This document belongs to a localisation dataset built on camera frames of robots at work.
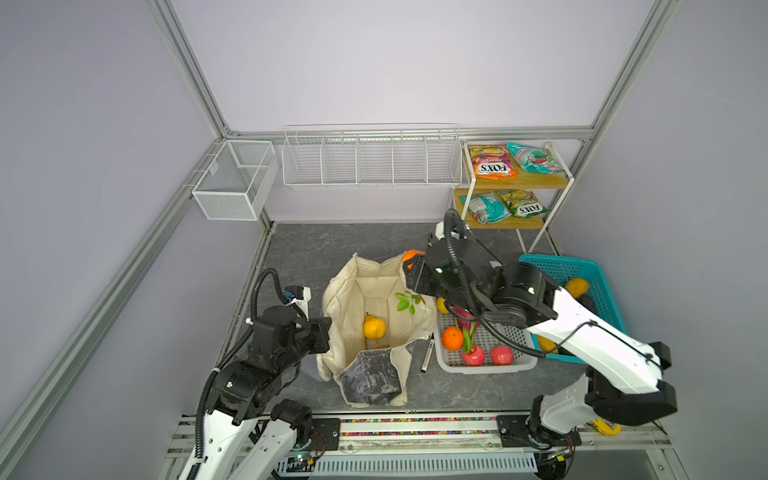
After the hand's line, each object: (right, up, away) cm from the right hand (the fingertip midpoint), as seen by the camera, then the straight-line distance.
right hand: (411, 270), depth 60 cm
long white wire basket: (-15, +37, +42) cm, 57 cm away
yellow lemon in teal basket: (+55, -8, +34) cm, 65 cm away
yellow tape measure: (+49, -41, +14) cm, 65 cm away
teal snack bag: (+28, +19, +39) cm, 51 cm away
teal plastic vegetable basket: (+59, -8, +34) cm, 68 cm away
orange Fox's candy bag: (+25, +30, +27) cm, 47 cm away
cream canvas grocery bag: (-11, -14, +34) cm, 38 cm away
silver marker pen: (+6, -26, +26) cm, 37 cm away
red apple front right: (+26, -25, +21) cm, 42 cm away
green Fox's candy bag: (+40, +20, +41) cm, 61 cm away
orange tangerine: (+13, -21, +23) cm, 33 cm away
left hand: (-18, -14, +9) cm, 24 cm away
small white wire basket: (-56, +28, +39) cm, 74 cm away
